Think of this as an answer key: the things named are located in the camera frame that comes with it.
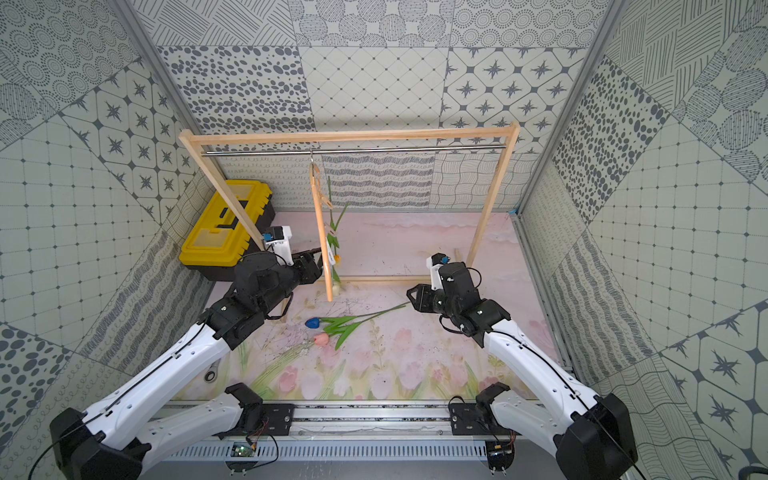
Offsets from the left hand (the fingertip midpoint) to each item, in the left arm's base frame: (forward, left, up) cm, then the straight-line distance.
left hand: (317, 247), depth 72 cm
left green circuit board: (-38, +18, -32) cm, 53 cm away
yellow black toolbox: (+13, +36, -12) cm, 40 cm away
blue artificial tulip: (-7, -3, -30) cm, 31 cm away
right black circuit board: (-38, -46, -33) cm, 68 cm away
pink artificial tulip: (-12, +2, -28) cm, 31 cm away
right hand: (-5, -24, -14) cm, 29 cm away
